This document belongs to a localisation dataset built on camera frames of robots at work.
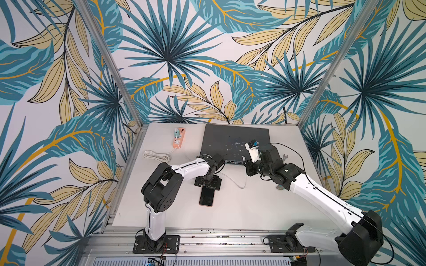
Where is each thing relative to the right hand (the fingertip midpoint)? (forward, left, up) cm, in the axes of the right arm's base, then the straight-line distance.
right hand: (235, 167), depth 77 cm
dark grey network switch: (+28, 0, -15) cm, 32 cm away
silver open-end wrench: (+19, -36, -20) cm, 45 cm away
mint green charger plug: (+37, +34, -16) cm, 53 cm away
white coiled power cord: (+17, +38, -15) cm, 44 cm away
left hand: (-2, +12, -18) cm, 22 cm away
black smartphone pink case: (-6, +14, -19) cm, 24 cm away
